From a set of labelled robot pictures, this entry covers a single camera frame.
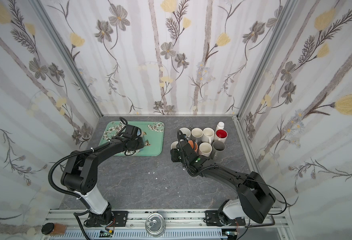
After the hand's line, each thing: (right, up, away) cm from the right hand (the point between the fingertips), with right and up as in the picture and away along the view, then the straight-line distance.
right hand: (170, 147), depth 82 cm
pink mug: (+22, -2, +12) cm, 25 cm away
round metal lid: (-5, -31, -18) cm, 37 cm away
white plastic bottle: (+34, +13, +22) cm, 42 cm away
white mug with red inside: (+35, +6, +22) cm, 41 cm away
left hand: (-20, +4, +14) cm, 25 cm away
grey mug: (+18, +8, +19) cm, 27 cm away
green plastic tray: (-15, +8, +29) cm, 33 cm away
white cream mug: (+25, +6, +20) cm, 33 cm away
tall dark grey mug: (+29, -2, +6) cm, 29 cm away
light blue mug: (+2, 0, +11) cm, 11 cm away
